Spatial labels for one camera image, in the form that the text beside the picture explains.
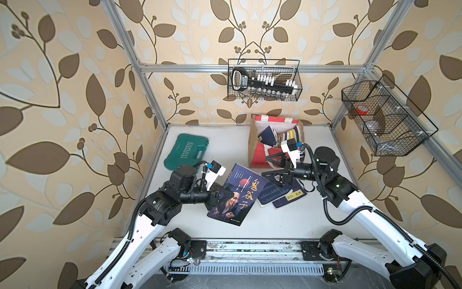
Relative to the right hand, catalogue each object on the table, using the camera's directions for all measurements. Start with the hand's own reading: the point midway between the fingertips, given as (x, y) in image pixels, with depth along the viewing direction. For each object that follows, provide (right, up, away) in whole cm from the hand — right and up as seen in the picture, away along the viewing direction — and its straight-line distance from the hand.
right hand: (264, 166), depth 64 cm
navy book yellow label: (+8, -16, +26) cm, 31 cm away
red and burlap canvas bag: (0, +4, +23) cm, 24 cm away
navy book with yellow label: (+7, +11, +31) cm, 34 cm away
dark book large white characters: (-6, -7, 0) cm, 10 cm away
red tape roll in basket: (+47, +24, +17) cm, 55 cm away
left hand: (-12, -9, -2) cm, 15 cm away
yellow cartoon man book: (+19, +13, +30) cm, 38 cm away
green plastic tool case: (-38, +5, +38) cm, 54 cm away
